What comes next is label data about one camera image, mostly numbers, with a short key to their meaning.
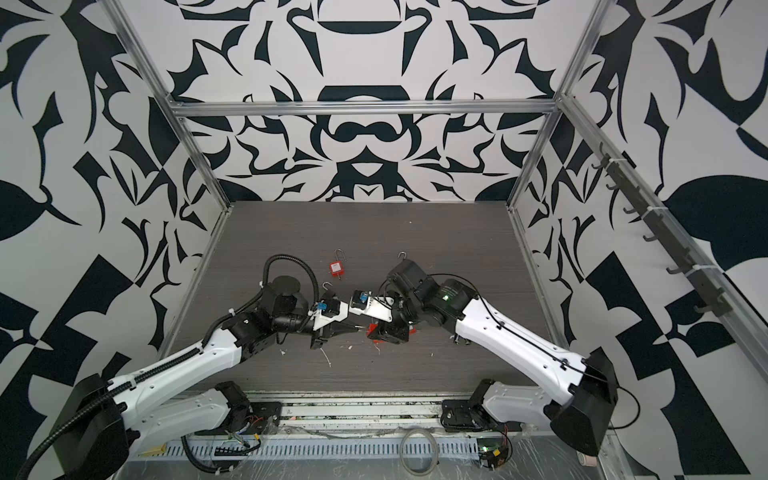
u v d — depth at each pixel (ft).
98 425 1.28
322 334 2.09
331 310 1.95
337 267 3.25
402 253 3.44
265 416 2.41
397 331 2.04
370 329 2.29
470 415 2.18
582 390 1.28
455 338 2.79
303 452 2.42
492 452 2.31
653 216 1.94
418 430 2.32
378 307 1.99
